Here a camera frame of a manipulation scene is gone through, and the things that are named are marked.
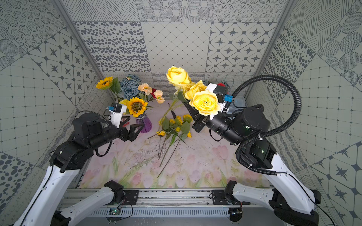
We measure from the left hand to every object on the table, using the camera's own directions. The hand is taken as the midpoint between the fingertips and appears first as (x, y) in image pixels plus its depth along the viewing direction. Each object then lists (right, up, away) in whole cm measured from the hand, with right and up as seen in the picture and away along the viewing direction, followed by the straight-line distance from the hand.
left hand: (139, 122), depth 59 cm
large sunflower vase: (+13, -8, +39) cm, 42 cm away
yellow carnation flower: (+22, -11, +36) cm, 44 cm away
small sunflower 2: (+2, -11, +36) cm, 38 cm away
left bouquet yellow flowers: (-12, +16, +19) cm, 27 cm away
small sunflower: (+15, -3, +36) cm, 40 cm away
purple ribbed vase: (-8, 0, +33) cm, 34 cm away
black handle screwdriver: (+10, +2, +51) cm, 52 cm away
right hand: (+19, +8, -15) cm, 26 cm away
